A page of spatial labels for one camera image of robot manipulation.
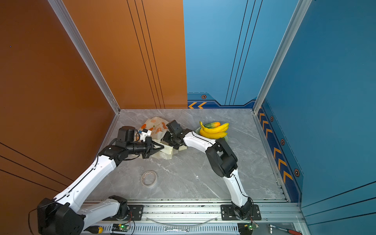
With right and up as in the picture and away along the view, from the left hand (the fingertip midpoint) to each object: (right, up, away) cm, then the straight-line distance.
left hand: (164, 145), depth 74 cm
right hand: (-5, 0, +19) cm, 19 cm away
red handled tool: (+59, -39, -6) cm, 71 cm away
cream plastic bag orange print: (-10, +8, +19) cm, 23 cm away
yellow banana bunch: (+31, +5, +20) cm, 37 cm away
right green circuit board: (+41, -40, -3) cm, 57 cm away
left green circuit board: (-21, -40, -3) cm, 45 cm away
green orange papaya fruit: (+28, +10, +25) cm, 39 cm away
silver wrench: (+12, -40, -4) cm, 42 cm away
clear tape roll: (-12, -21, +11) cm, 27 cm away
